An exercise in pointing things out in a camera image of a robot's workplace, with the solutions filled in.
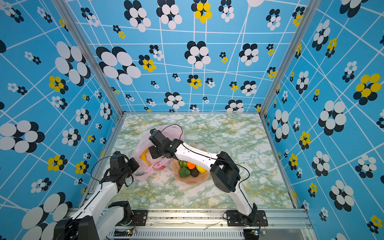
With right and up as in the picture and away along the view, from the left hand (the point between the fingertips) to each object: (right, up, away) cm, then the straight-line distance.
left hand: (138, 160), depth 88 cm
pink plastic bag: (+7, -3, -3) cm, 8 cm away
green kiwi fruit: (+27, -2, -2) cm, 27 cm away
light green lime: (+28, -5, -7) cm, 29 cm away
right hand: (+11, +8, -4) cm, 14 cm away
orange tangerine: (+31, -2, -6) cm, 32 cm away
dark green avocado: (+33, -6, -5) cm, 34 cm away
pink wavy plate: (+31, -11, -4) cm, 33 cm away
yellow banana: (+1, +1, +5) cm, 5 cm away
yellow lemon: (+37, -4, -4) cm, 37 cm away
